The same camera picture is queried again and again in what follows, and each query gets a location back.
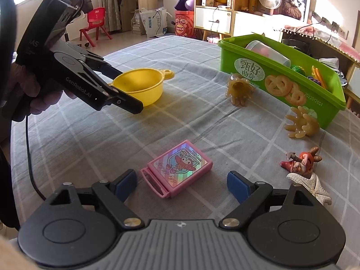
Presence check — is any small red figurine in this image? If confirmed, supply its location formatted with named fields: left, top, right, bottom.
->
left=280, top=146, right=323, bottom=179

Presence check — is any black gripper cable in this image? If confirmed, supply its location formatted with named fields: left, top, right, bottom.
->
left=25, top=115, right=48, bottom=201

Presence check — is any white cabinet drawer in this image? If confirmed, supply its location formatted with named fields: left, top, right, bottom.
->
left=195, top=7, right=234, bottom=30
left=233, top=13, right=284, bottom=41

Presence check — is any yellow toy pot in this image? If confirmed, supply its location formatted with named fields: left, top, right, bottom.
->
left=108, top=68, right=175, bottom=108

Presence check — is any amber rubber octopus toy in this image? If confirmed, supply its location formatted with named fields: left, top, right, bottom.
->
left=226, top=73, right=256, bottom=107
left=284, top=106, right=320, bottom=140

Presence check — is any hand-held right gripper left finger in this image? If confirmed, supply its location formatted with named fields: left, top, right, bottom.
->
left=49, top=169, right=144, bottom=229

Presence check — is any grey curtain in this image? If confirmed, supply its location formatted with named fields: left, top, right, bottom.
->
left=100, top=0, right=133, bottom=32

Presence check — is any green plastic box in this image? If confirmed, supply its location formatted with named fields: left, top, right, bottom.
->
left=218, top=34, right=347, bottom=130

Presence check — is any red printed bag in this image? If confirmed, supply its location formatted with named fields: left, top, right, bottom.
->
left=174, top=10, right=196, bottom=39

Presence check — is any long wooden cabinet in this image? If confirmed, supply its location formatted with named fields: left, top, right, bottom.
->
left=193, top=0, right=360, bottom=110

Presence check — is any white paper bag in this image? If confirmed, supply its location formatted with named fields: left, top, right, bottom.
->
left=140, top=7, right=168, bottom=39

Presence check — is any raccoon picture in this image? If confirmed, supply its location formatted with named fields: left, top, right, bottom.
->
left=280, top=0, right=311, bottom=22

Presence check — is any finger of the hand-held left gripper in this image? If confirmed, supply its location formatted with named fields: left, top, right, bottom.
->
left=84, top=70, right=145, bottom=115
left=67, top=42, right=124, bottom=81

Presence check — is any pink cloth with pompom trim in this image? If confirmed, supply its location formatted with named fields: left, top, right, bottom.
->
left=282, top=23, right=360, bottom=60

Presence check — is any grey checked tablecloth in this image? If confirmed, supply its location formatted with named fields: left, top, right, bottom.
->
left=10, top=35, right=360, bottom=259

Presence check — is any toy corn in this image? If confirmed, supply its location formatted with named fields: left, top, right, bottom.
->
left=290, top=64, right=307, bottom=77

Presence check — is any white starfish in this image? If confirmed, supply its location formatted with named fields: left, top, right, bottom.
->
left=286, top=173, right=333, bottom=206

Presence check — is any red plastic child chair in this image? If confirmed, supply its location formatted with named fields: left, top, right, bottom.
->
left=79, top=7, right=112, bottom=42

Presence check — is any wooden desk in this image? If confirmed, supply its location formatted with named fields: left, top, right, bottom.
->
left=116, top=0, right=164, bottom=32

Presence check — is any pink card case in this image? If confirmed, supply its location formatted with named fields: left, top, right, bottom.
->
left=141, top=140, right=213, bottom=199

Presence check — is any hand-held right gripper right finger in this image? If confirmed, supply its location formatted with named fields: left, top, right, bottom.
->
left=219, top=171, right=322, bottom=230

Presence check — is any person's left hand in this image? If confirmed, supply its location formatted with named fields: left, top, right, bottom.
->
left=8, top=63, right=66, bottom=116

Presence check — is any clear plastic jar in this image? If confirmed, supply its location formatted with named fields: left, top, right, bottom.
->
left=245, top=40, right=292, bottom=69

